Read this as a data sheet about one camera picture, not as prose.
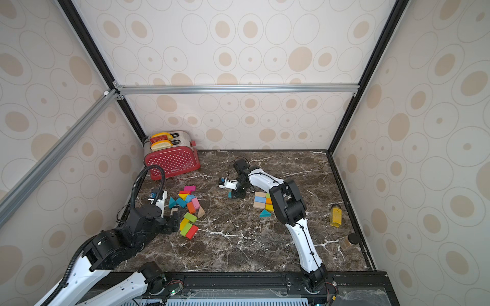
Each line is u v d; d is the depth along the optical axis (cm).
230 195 99
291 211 60
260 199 97
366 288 73
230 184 90
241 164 85
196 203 97
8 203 50
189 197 97
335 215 88
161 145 95
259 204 95
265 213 90
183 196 97
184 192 100
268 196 60
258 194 97
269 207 95
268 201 97
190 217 89
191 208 95
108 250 43
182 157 100
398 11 69
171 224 61
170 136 100
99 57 80
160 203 59
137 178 117
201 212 92
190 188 103
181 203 97
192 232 87
